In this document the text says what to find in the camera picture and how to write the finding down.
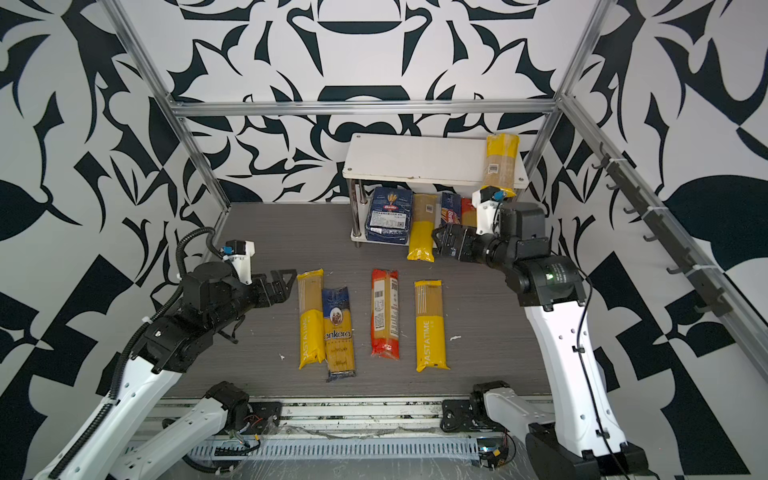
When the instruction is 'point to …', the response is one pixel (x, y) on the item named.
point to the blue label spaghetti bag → (338, 336)
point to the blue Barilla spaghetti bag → (450, 208)
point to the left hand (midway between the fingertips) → (280, 269)
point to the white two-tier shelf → (455, 161)
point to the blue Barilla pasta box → (389, 217)
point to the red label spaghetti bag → (385, 319)
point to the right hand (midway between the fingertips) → (451, 233)
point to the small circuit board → (490, 451)
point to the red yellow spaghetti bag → (468, 213)
